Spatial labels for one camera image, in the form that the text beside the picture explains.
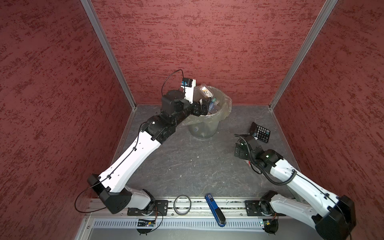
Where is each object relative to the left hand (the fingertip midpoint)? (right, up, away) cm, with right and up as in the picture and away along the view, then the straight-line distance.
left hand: (201, 100), depth 64 cm
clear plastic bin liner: (+7, -9, +17) cm, 20 cm away
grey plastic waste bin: (+5, -17, +33) cm, 38 cm away
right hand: (+24, -27, +17) cm, 40 cm away
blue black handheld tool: (+8, -53, +6) cm, 54 cm away
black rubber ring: (-5, -52, +12) cm, 53 cm away
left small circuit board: (-28, -60, +9) cm, 67 cm away
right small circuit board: (+34, -61, +7) cm, 70 cm away
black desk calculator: (+43, -18, +39) cm, 61 cm away
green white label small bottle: (+2, +9, +26) cm, 28 cm away
